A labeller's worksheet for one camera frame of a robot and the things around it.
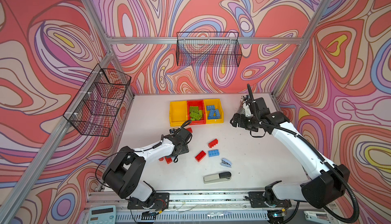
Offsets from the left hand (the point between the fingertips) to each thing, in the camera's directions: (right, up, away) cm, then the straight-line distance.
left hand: (181, 149), depth 90 cm
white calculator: (-34, -24, -22) cm, 47 cm away
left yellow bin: (-5, +21, +17) cm, 28 cm away
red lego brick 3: (+11, -4, -3) cm, 12 cm away
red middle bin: (+11, +28, +15) cm, 34 cm away
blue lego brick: (+19, -2, -2) cm, 19 cm away
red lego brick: (+5, +10, +8) cm, 14 cm away
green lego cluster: (+8, +21, +12) cm, 26 cm away
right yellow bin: (+24, +28, +18) cm, 41 cm away
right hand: (+32, +15, -11) cm, 36 cm away
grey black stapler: (+21, -11, -13) cm, 27 cm away
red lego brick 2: (+19, +3, +1) cm, 19 cm away
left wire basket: (-42, +23, -17) cm, 51 cm away
